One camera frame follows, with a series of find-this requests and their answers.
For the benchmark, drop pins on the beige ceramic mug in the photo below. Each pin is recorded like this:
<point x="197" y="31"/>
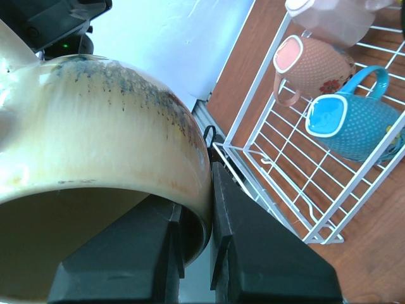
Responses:
<point x="84" y="139"/>

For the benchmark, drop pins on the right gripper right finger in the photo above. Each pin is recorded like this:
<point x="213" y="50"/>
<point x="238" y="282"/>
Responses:
<point x="255" y="259"/>

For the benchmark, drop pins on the pale pink faceted mug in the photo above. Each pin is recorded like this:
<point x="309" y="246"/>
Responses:
<point x="341" y="23"/>

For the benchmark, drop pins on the salmon pink floral mug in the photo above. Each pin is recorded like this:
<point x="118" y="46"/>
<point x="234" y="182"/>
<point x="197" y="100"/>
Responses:
<point x="311" y="66"/>

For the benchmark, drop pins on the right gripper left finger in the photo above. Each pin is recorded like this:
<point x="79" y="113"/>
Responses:
<point x="139" y="258"/>

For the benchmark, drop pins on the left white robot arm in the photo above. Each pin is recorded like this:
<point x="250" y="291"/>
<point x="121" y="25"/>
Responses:
<point x="55" y="28"/>

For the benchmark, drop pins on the blue floral mug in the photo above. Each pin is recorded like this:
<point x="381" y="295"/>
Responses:
<point x="349" y="124"/>

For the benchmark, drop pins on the white wire dish rack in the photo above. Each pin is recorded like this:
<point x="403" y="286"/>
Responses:
<point x="309" y="188"/>

